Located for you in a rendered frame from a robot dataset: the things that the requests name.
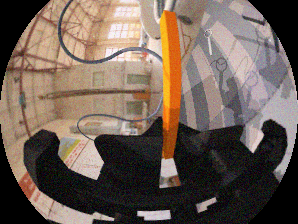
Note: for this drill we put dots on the orange handle with grey loop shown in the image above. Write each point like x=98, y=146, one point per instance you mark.
x=171, y=58

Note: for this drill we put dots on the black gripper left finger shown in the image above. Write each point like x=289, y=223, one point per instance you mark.
x=145, y=148

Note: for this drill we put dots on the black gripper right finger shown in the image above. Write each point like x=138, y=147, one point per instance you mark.
x=193, y=146

